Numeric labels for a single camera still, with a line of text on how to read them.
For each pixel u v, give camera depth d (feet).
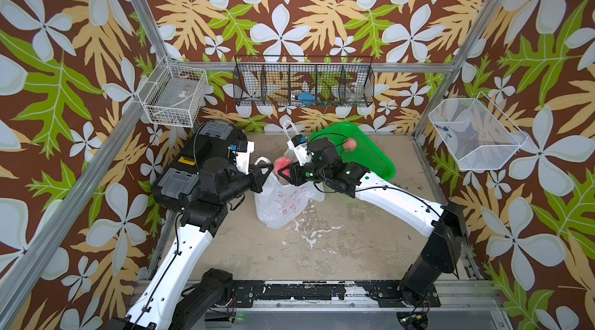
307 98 3.16
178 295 1.39
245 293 2.43
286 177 2.34
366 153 3.62
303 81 3.23
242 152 1.94
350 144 3.56
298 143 2.18
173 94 2.80
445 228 1.43
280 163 2.36
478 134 2.69
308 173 2.13
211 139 2.99
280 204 2.69
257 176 1.95
